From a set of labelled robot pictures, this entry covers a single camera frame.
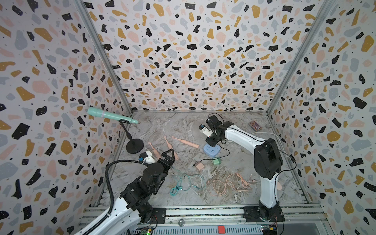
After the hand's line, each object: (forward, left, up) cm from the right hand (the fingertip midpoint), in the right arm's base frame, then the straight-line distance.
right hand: (212, 140), depth 95 cm
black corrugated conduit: (-39, +39, +27) cm, 61 cm away
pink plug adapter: (-15, +8, -6) cm, 18 cm away
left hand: (-18, +20, +13) cm, 30 cm away
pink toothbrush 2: (+2, +17, -6) cm, 18 cm away
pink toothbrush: (-2, +28, -7) cm, 29 cm away
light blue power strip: (-6, +1, -5) cm, 8 cm away
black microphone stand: (-2, +53, -6) cm, 53 cm away
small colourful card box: (+18, -34, -8) cm, 40 cm away
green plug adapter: (-12, -2, -6) cm, 14 cm away
